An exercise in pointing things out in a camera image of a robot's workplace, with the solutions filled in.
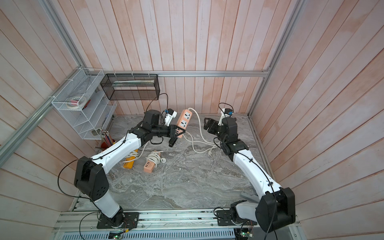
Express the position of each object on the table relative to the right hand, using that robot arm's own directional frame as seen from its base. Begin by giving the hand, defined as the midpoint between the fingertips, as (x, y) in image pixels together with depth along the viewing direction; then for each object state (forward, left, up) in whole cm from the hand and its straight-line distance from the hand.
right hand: (209, 120), depth 80 cm
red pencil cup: (-6, +60, -12) cm, 62 cm away
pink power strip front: (-19, +34, -20) cm, 43 cm away
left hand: (-7, +14, -3) cm, 16 cm away
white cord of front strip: (-12, +32, -21) cm, 40 cm away
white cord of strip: (-5, -2, -25) cm, 26 cm away
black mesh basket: (+33, +53, -1) cm, 62 cm away
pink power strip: (-2, +14, +2) cm, 14 cm away
